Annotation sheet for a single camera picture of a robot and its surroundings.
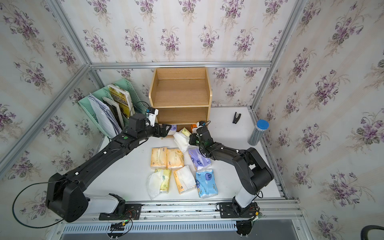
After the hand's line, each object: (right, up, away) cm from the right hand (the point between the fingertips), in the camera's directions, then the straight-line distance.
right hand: (191, 136), depth 92 cm
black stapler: (+34, +11, +19) cm, 40 cm away
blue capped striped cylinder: (+40, +2, -4) cm, 40 cm away
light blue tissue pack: (+8, -24, -13) cm, 29 cm away
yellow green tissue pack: (-17, -23, -13) cm, 32 cm away
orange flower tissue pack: (-3, -22, -12) cm, 26 cm away
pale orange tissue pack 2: (-9, -13, -6) cm, 17 cm away
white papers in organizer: (-47, +12, -11) cm, 50 cm away
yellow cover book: (-43, +23, +2) cm, 49 cm away
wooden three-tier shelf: (-5, +23, -10) cm, 26 cm away
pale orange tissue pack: (-19, -12, -5) cm, 23 cm away
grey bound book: (-48, +17, +1) cm, 51 cm away
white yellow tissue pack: (-6, -2, -3) cm, 7 cm away
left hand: (-13, +7, -12) cm, 19 cm away
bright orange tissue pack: (+1, +6, +6) cm, 9 cm away
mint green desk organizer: (-41, +23, +21) cm, 51 cm away
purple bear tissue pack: (+5, -14, -6) cm, 16 cm away
